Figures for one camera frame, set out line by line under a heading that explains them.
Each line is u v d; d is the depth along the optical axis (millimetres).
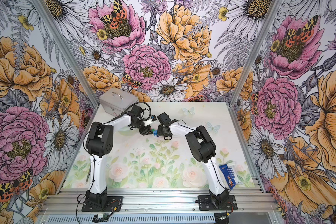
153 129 1020
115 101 1031
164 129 797
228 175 812
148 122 941
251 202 1052
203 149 569
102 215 707
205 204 727
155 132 1011
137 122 861
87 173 850
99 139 606
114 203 733
